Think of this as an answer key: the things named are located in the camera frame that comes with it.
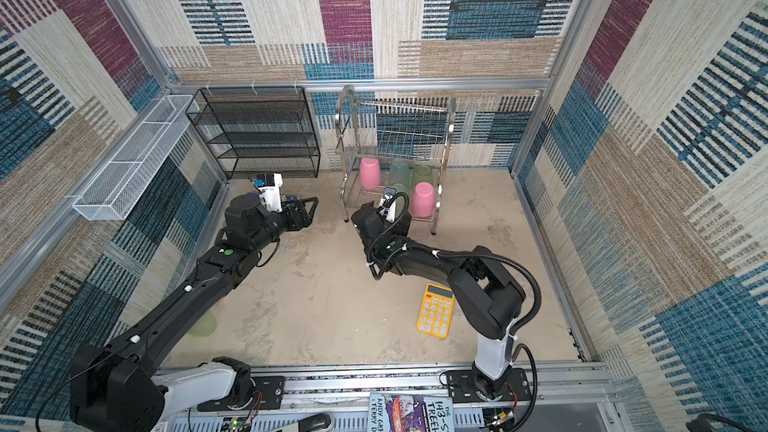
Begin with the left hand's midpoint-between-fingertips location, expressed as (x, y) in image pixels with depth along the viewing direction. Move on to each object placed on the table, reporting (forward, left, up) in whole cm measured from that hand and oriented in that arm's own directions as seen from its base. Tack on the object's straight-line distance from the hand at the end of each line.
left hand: (308, 196), depth 77 cm
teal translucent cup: (+22, -25, -14) cm, 36 cm away
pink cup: (+23, -15, -15) cm, 32 cm away
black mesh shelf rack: (+40, +25, -10) cm, 48 cm away
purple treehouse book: (-44, -24, -25) cm, 56 cm away
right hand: (+5, -20, -12) cm, 24 cm away
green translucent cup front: (-7, -23, +7) cm, 26 cm away
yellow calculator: (-20, -33, -26) cm, 47 cm away
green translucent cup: (+23, -33, -15) cm, 43 cm away
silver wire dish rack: (+39, -22, -17) cm, 48 cm away
